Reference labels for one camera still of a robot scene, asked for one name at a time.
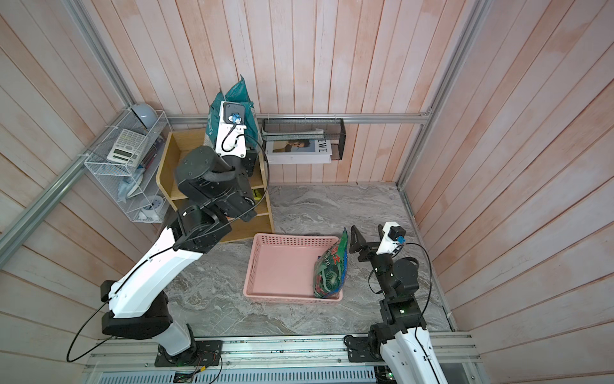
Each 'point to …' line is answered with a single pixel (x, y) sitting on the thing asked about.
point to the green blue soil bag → (330, 268)
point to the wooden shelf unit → (177, 142)
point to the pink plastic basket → (281, 269)
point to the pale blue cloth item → (128, 183)
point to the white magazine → (297, 146)
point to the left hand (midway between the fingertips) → (221, 139)
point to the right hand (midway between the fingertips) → (365, 224)
